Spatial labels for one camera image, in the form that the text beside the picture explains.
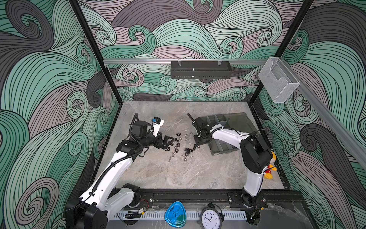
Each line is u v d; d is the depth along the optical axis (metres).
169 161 0.88
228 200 0.73
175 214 0.61
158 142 0.66
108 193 0.44
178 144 0.95
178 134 1.00
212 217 0.66
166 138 0.67
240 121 1.06
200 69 0.96
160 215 0.70
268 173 0.77
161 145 0.66
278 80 0.79
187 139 0.98
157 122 0.66
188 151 0.91
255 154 0.49
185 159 0.88
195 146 0.93
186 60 0.95
